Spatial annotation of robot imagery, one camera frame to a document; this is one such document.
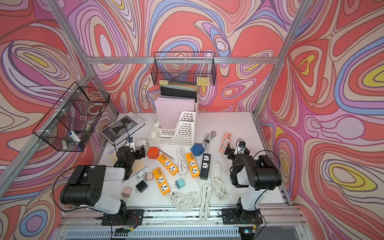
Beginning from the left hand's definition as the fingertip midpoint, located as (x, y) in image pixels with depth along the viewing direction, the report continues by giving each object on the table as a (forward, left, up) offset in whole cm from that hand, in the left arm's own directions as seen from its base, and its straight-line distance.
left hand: (136, 146), depth 94 cm
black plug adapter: (-23, -7, -6) cm, 25 cm away
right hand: (-1, -63, 0) cm, 63 cm away
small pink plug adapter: (-18, -10, -5) cm, 21 cm away
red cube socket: (-5, -12, 0) cm, 12 cm away
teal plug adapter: (-22, -29, -3) cm, 37 cm away
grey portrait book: (+14, +17, -2) cm, 22 cm away
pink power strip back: (+6, -58, -3) cm, 59 cm away
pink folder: (+14, -22, +19) cm, 32 cm away
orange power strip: (-12, -21, -3) cm, 24 cm away
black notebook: (+26, -25, +23) cm, 43 cm away
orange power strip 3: (-12, -36, -3) cm, 38 cm away
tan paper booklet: (-11, -2, -5) cm, 13 cm away
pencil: (-3, -19, -5) cm, 20 cm away
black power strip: (-12, -43, -3) cm, 45 cm away
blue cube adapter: (-3, -39, 0) cm, 39 cm away
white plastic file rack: (+2, -31, +10) cm, 33 cm away
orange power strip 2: (-20, -18, -4) cm, 27 cm away
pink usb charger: (-27, 0, -5) cm, 27 cm away
